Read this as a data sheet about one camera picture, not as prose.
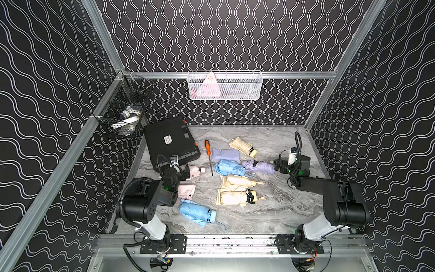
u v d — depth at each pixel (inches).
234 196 33.0
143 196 18.9
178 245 29.0
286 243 28.9
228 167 37.4
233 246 29.9
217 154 40.9
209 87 35.2
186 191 33.9
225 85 53.1
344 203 17.9
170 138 41.1
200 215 31.2
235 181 35.6
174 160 32.2
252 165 37.4
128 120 29.9
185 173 34.3
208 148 42.0
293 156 33.4
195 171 36.4
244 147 40.8
